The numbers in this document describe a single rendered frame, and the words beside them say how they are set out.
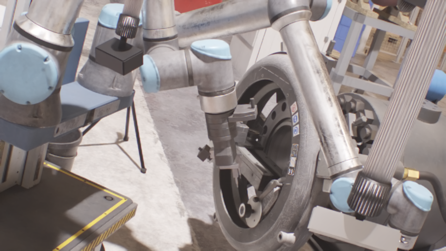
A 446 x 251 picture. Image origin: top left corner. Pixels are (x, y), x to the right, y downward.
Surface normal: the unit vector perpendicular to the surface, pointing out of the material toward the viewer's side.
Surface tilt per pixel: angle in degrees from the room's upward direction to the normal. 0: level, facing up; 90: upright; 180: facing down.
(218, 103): 91
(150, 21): 101
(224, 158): 96
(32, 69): 95
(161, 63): 53
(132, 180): 0
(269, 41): 90
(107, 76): 70
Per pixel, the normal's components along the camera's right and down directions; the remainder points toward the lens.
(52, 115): 0.89, 0.07
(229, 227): -0.89, -0.15
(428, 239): 0.14, 0.80
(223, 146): -0.13, 0.55
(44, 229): 0.30, -0.91
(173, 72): 0.10, 0.17
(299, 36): -0.07, -0.15
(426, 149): 0.45, -0.35
